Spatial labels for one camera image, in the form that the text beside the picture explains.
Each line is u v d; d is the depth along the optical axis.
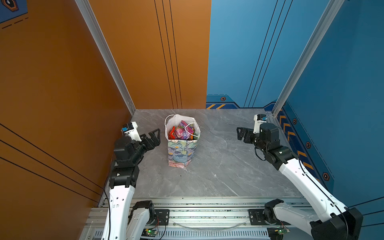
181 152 0.79
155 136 0.62
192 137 0.83
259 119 0.65
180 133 0.82
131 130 0.60
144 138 0.60
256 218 0.72
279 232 0.70
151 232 0.70
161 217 0.74
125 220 0.43
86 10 0.70
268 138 0.53
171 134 0.84
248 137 0.68
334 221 0.37
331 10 0.71
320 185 0.44
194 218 0.76
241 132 0.68
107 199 0.45
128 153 0.51
